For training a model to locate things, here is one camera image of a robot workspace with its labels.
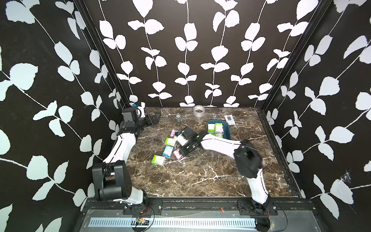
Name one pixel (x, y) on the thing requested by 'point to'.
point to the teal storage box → (226, 133)
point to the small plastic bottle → (178, 118)
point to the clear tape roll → (199, 111)
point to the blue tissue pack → (167, 151)
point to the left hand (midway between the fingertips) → (156, 113)
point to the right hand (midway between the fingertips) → (178, 149)
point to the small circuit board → (141, 221)
